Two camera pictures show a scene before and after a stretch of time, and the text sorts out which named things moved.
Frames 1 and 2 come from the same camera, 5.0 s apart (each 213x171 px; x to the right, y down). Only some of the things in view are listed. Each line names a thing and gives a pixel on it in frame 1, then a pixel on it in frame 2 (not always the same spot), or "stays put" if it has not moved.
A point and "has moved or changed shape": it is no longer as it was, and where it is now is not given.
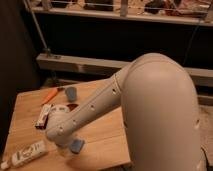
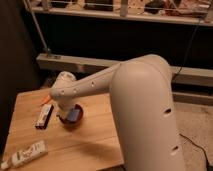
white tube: x=26 y=153 stays put
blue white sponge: x=76 y=146 has moved or changed shape
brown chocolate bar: x=41 y=122 stays put
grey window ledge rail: x=61 y=62 stays put
